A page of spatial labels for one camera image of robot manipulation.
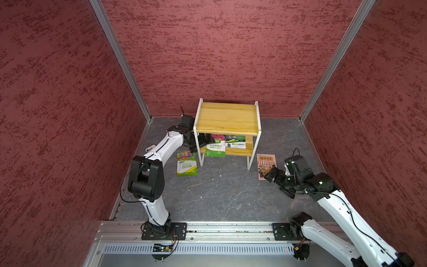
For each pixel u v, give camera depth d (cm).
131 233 75
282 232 74
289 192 63
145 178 48
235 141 88
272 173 67
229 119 74
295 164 56
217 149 85
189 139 71
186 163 95
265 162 97
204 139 81
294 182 55
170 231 73
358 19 74
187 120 72
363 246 40
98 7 71
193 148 79
